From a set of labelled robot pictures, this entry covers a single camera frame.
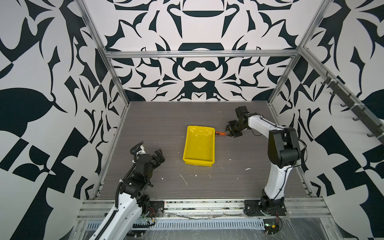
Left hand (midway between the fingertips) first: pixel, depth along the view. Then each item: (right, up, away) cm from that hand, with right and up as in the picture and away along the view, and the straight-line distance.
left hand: (155, 151), depth 81 cm
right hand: (+41, +11, +16) cm, 45 cm away
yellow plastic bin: (+24, 0, +15) cm, 29 cm away
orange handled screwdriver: (+37, +8, +19) cm, 42 cm away
